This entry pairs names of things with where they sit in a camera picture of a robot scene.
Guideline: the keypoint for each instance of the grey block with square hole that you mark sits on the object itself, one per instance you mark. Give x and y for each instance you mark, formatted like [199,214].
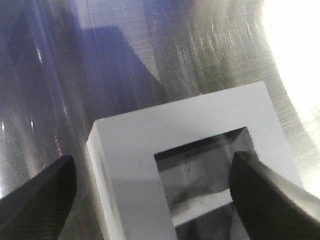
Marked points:
[140,140]

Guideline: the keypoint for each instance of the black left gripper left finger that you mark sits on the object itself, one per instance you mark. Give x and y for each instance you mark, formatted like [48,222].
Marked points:
[37,205]

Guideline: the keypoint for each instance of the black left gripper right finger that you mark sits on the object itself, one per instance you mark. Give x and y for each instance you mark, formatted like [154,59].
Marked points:
[270,212]

